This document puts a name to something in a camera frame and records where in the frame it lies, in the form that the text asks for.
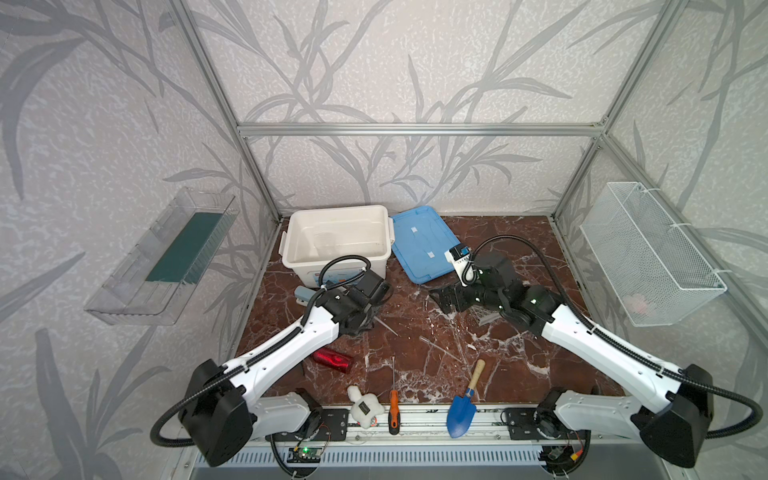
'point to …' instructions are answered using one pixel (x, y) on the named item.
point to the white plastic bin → (313, 236)
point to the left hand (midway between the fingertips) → (379, 298)
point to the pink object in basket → (636, 303)
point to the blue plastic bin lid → (420, 244)
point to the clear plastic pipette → (428, 341)
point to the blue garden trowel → (461, 409)
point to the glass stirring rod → (385, 325)
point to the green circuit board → (304, 455)
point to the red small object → (339, 361)
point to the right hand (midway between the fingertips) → (443, 275)
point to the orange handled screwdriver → (394, 418)
